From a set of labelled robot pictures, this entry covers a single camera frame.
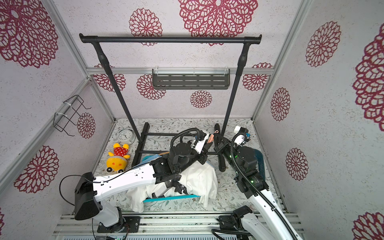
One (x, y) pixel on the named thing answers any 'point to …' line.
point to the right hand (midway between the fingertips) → (213, 134)
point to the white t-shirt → (199, 180)
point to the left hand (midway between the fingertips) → (209, 142)
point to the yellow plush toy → (117, 161)
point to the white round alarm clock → (126, 136)
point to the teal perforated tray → (167, 199)
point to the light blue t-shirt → (155, 157)
